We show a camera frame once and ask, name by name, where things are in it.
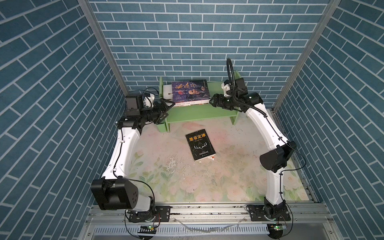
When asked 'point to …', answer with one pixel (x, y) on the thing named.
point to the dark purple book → (190, 90)
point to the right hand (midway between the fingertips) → (213, 100)
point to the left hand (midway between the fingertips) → (172, 107)
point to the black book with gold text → (200, 145)
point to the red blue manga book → (200, 102)
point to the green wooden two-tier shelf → (237, 76)
